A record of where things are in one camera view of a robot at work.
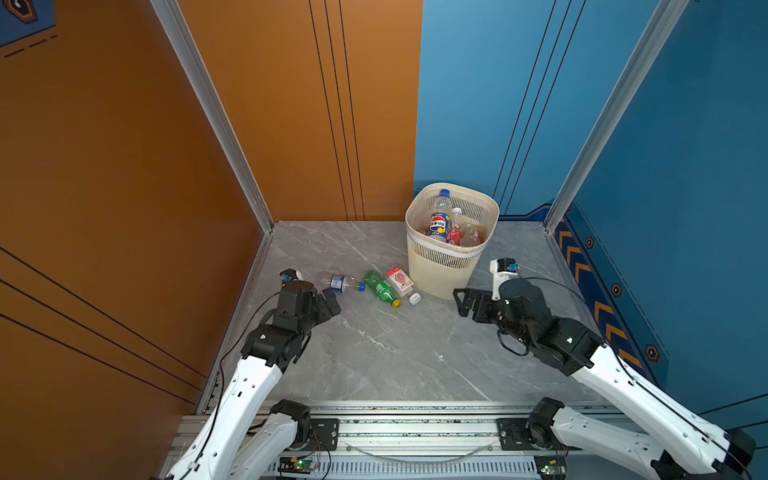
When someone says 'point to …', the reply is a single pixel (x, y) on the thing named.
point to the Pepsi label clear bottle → (440, 219)
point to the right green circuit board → (551, 466)
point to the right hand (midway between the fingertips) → (465, 294)
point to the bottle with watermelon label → (404, 286)
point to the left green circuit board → (292, 465)
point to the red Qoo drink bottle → (455, 236)
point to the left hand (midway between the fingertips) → (323, 297)
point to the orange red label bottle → (475, 238)
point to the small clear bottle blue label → (342, 283)
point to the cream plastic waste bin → (440, 270)
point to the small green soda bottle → (378, 285)
